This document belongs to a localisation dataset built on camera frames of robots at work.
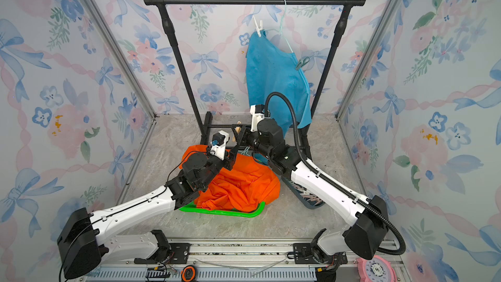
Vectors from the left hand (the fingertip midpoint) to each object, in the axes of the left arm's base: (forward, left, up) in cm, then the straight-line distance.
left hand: (234, 140), depth 71 cm
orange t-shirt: (-7, -5, -20) cm, 22 cm away
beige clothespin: (+1, -2, +5) cm, 5 cm away
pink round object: (-37, -50, -26) cm, 67 cm away
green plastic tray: (-17, +17, -23) cm, 33 cm away
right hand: (+3, -1, +5) cm, 6 cm away
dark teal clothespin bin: (-10, -32, -29) cm, 45 cm away
